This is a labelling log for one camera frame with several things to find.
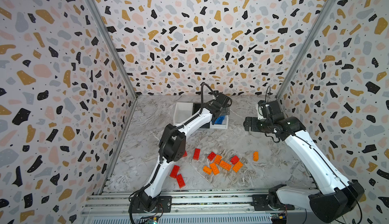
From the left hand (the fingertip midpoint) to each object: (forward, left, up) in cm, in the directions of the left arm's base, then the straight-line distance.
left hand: (224, 106), depth 93 cm
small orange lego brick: (-33, +12, -15) cm, 38 cm away
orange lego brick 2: (-32, -6, -16) cm, 36 cm away
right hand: (-17, -11, +9) cm, 22 cm away
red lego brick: (-24, +18, -16) cm, 34 cm away
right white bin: (-5, -1, -14) cm, 15 cm away
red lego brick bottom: (-39, +26, -15) cm, 49 cm away
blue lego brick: (-1, +2, -14) cm, 14 cm away
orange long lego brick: (-31, +1, -16) cm, 35 cm away
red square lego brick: (-25, +9, -16) cm, 31 cm away
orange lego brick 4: (-33, +7, -16) cm, 37 cm away
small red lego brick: (-24, +24, -16) cm, 38 cm away
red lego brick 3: (-34, +29, -15) cm, 47 cm away
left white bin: (+7, +28, -14) cm, 32 cm away
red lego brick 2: (-28, -5, -17) cm, 33 cm away
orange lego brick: (-26, -18, -16) cm, 35 cm away
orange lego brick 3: (-26, +5, -17) cm, 32 cm away
